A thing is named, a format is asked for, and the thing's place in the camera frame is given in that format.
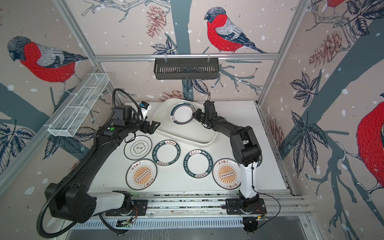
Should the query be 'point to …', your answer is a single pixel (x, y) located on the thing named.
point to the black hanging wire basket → (170, 68)
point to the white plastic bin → (193, 133)
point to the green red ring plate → (182, 113)
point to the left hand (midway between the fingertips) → (151, 119)
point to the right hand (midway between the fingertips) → (192, 114)
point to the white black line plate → (138, 148)
